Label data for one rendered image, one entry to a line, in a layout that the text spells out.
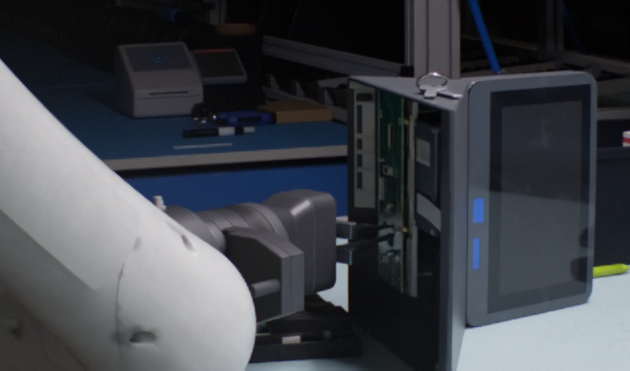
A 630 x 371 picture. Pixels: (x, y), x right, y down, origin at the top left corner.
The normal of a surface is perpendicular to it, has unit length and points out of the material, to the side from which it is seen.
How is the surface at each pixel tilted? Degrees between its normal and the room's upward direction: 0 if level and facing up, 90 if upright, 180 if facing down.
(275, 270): 90
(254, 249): 90
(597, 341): 0
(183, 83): 40
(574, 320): 0
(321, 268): 90
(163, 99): 90
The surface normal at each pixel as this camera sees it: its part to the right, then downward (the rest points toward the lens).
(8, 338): -0.58, 0.32
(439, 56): 0.36, 0.16
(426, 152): -0.96, 0.05
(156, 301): 0.58, 0.19
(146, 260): 0.72, -0.03
